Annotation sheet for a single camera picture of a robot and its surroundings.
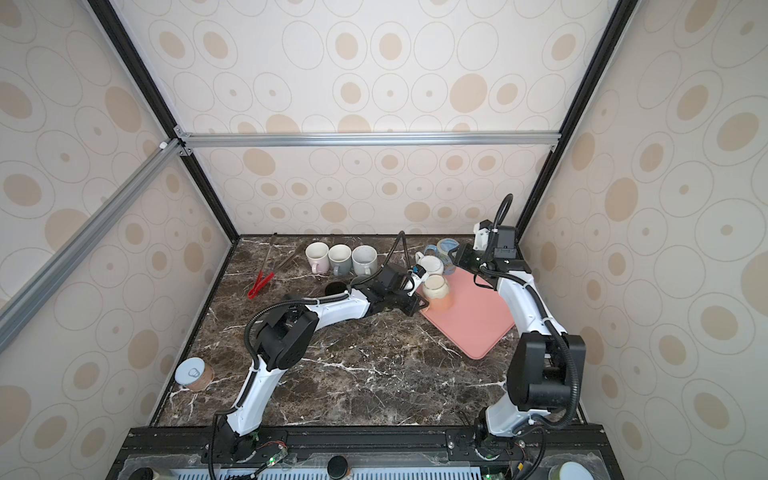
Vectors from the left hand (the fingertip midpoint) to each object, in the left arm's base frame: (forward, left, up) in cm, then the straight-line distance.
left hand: (434, 297), depth 91 cm
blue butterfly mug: (+20, -5, +1) cm, 20 cm away
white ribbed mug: (+13, 0, 0) cm, 13 cm away
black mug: (+3, +31, 0) cm, 31 cm away
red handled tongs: (+13, +59, -8) cm, 61 cm away
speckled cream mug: (+17, +23, -3) cm, 28 cm away
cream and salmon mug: (+1, -1, +3) cm, 3 cm away
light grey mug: (+18, +31, -3) cm, 36 cm away
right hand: (+9, -5, +11) cm, 15 cm away
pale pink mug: (+18, +39, -1) cm, 43 cm away
